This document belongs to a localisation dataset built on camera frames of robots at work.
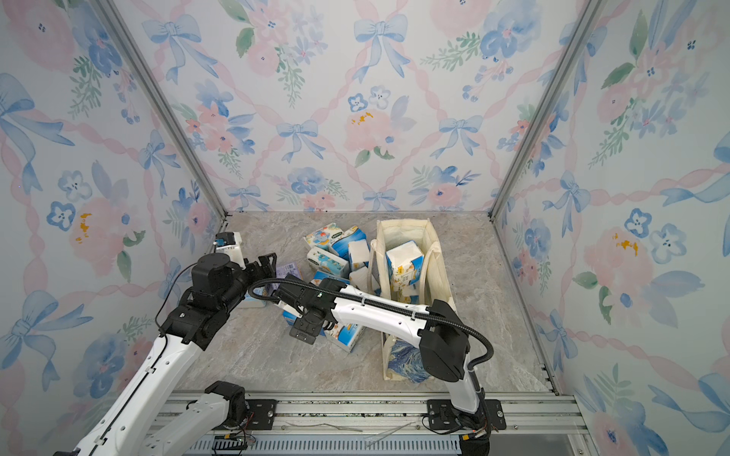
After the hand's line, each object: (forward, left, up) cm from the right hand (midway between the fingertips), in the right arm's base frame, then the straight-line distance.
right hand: (311, 312), depth 79 cm
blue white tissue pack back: (+25, -10, 0) cm, 26 cm away
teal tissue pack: (+20, -2, -3) cm, 21 cm away
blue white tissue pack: (+8, -26, +12) cm, 29 cm away
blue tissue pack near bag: (+11, -14, +1) cm, 18 cm away
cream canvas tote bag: (-14, -24, +4) cm, 28 cm away
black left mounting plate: (-24, +12, -11) cm, 29 cm away
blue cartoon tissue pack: (-3, -9, -6) cm, 11 cm away
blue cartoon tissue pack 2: (+1, +8, -5) cm, 9 cm away
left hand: (+9, +11, +15) cm, 20 cm away
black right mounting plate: (-23, -35, -12) cm, 43 cm away
